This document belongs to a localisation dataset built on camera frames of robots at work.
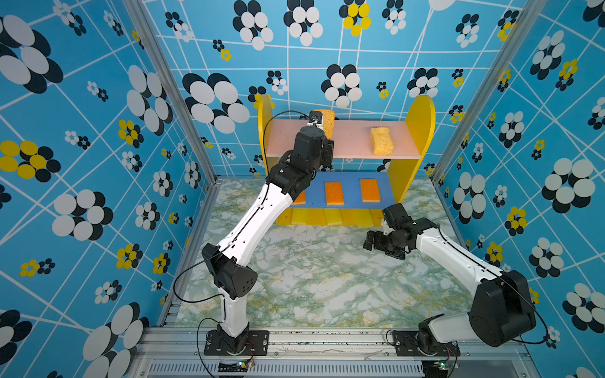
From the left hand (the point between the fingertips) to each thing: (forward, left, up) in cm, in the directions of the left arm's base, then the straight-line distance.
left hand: (324, 137), depth 72 cm
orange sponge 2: (+3, -21, -29) cm, 35 cm away
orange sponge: (+1, -5, -28) cm, 28 cm away
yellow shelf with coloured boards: (+6, -15, -29) cm, 33 cm away
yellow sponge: (-1, +9, -41) cm, 41 cm away
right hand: (-19, -21, -35) cm, 45 cm away
